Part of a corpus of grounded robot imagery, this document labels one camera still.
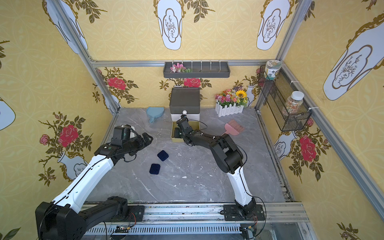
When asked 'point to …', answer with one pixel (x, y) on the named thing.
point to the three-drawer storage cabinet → (184, 101)
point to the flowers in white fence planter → (230, 102)
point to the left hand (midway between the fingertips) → (142, 141)
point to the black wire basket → (277, 91)
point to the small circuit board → (122, 229)
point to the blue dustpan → (154, 112)
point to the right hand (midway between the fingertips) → (181, 127)
